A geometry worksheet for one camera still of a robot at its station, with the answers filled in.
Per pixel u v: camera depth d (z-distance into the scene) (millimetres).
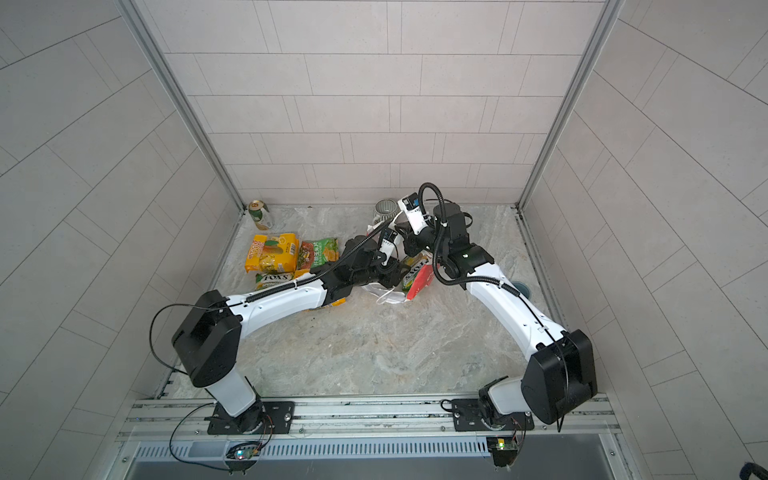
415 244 678
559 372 394
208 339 435
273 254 937
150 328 451
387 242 709
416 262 880
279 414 712
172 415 718
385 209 1119
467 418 709
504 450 678
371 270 692
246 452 641
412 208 642
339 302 609
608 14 711
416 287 742
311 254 991
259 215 1022
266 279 914
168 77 810
